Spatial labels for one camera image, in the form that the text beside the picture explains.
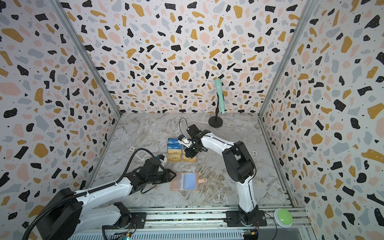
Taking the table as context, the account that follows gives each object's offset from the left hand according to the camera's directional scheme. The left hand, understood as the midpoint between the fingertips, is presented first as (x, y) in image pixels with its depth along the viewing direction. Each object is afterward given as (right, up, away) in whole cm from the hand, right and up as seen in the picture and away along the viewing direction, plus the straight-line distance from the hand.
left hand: (177, 173), depth 82 cm
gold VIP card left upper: (-4, +10, +12) cm, 16 cm away
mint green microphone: (+24, +54, +14) cm, 61 cm away
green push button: (+55, -20, -7) cm, 59 cm away
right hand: (+4, +10, +10) cm, 15 cm away
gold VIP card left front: (-4, +6, +12) cm, 14 cm away
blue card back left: (-5, +17, +12) cm, 22 cm away
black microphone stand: (+25, +29, +35) cm, 52 cm away
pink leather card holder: (+5, -6, +5) cm, 9 cm away
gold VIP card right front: (+4, +5, +12) cm, 14 cm away
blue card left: (-4, +13, +12) cm, 18 cm away
